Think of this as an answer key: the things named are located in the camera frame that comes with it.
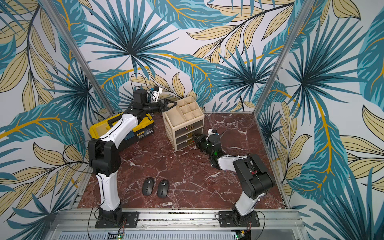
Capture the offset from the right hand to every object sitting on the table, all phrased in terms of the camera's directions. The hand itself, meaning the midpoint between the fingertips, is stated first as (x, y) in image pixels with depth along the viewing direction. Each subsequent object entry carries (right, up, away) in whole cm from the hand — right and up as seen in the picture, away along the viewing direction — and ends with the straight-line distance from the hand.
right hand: (191, 134), depth 89 cm
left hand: (-10, +17, -4) cm, 20 cm away
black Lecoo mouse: (-24, -28, -7) cm, 37 cm away
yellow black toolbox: (-30, +4, +6) cm, 31 cm away
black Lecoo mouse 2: (-16, -29, -7) cm, 33 cm away
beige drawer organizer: (-6, +8, -4) cm, 11 cm away
